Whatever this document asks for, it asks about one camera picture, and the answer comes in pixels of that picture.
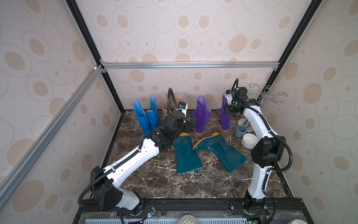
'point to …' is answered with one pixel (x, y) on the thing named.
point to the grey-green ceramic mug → (240, 130)
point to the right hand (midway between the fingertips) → (234, 108)
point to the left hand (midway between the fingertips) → (194, 117)
